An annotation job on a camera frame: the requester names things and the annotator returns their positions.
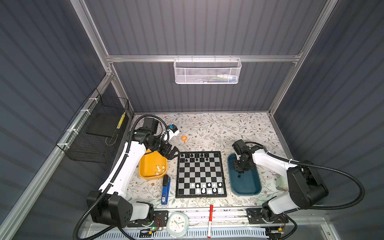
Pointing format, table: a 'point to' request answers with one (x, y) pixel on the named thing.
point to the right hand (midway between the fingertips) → (240, 168)
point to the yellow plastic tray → (153, 166)
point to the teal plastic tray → (244, 183)
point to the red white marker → (210, 221)
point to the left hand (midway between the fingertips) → (172, 148)
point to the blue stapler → (166, 190)
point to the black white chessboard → (199, 174)
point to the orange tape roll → (184, 138)
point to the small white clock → (177, 224)
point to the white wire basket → (207, 71)
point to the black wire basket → (91, 136)
